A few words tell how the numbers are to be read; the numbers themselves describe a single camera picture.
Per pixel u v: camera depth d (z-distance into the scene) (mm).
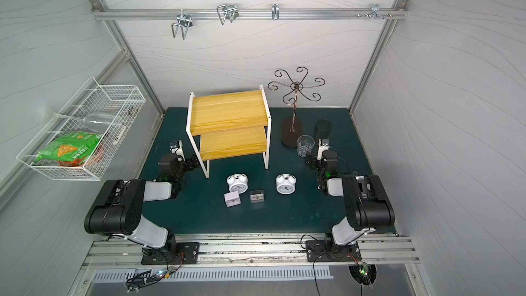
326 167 734
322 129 987
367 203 465
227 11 765
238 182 834
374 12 768
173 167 733
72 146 549
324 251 730
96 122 658
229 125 707
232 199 825
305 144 1018
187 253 724
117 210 461
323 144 827
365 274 716
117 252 764
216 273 703
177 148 801
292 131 1102
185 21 784
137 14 804
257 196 840
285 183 836
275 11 723
